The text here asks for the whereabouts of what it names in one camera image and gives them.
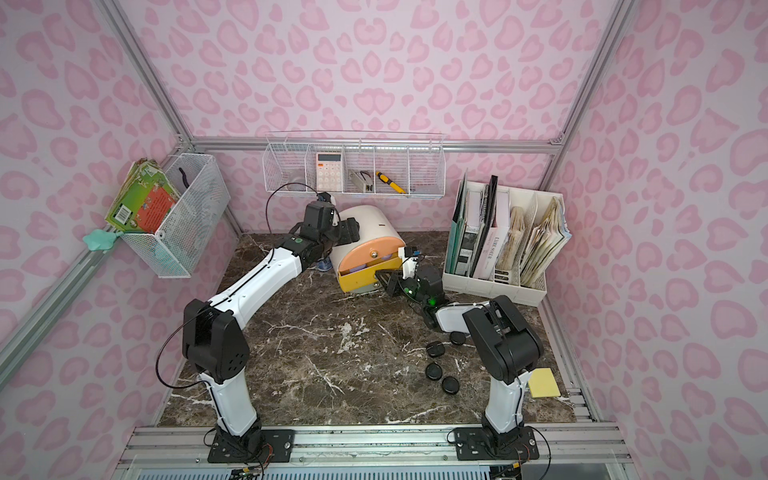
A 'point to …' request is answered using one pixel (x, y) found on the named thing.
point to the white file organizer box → (526, 208)
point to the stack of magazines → (548, 238)
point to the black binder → (489, 222)
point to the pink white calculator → (329, 171)
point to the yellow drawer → (365, 275)
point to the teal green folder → (455, 237)
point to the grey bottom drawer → (366, 289)
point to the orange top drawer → (372, 250)
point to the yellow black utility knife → (392, 184)
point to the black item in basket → (184, 177)
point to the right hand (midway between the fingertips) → (376, 273)
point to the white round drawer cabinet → (374, 223)
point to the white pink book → (501, 227)
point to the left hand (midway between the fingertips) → (348, 223)
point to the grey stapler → (355, 178)
